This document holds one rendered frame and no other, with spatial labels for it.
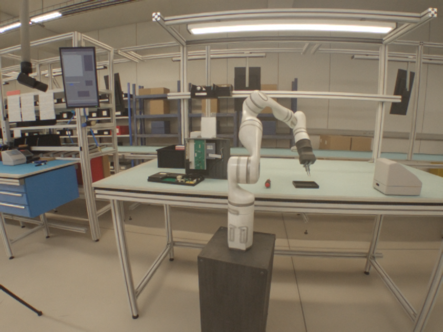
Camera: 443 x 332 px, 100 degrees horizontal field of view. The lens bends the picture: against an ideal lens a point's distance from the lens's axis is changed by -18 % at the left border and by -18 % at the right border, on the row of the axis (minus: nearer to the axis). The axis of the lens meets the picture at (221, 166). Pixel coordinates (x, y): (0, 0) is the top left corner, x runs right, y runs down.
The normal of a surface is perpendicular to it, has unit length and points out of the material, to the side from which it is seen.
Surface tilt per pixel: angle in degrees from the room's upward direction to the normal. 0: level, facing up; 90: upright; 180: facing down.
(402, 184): 90
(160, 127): 90
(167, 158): 90
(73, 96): 101
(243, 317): 90
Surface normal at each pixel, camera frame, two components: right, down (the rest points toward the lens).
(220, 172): -0.62, 0.16
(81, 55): 0.26, 0.38
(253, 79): -0.12, 0.33
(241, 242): -0.32, 0.19
